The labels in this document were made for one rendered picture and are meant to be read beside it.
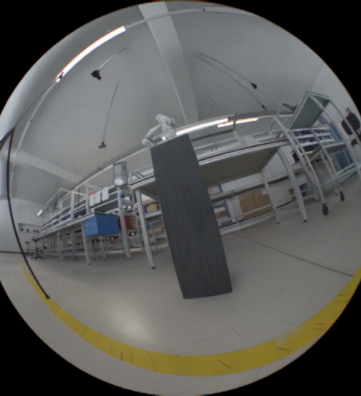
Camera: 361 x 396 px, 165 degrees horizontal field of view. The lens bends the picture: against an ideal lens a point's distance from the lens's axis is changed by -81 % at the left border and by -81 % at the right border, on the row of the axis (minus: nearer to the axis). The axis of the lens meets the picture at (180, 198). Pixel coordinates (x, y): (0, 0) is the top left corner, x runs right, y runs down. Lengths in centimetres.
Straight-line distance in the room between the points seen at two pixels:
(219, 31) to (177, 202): 380
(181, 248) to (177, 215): 15
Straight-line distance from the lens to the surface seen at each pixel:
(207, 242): 56
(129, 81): 365
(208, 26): 375
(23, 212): 1171
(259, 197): 485
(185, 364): 41
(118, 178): 264
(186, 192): 58
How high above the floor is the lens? 35
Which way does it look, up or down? 15 degrees up
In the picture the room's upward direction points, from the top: 14 degrees counter-clockwise
